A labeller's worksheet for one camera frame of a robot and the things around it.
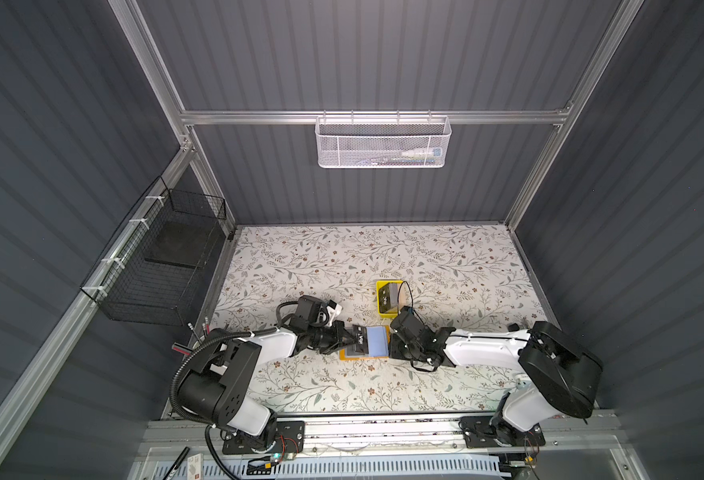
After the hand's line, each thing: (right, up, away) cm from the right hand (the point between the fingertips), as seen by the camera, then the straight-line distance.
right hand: (390, 349), depth 88 cm
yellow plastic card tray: (-2, +18, +11) cm, 22 cm away
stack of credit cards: (0, +14, +7) cm, 16 cm away
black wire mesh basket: (-61, +25, -15) cm, 67 cm away
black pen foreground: (-53, -21, -18) cm, 59 cm away
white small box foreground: (-48, -22, -19) cm, 56 cm away
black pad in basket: (-55, +32, -12) cm, 65 cm away
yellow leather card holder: (-4, +1, 0) cm, 4 cm away
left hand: (-10, +3, -2) cm, 10 cm away
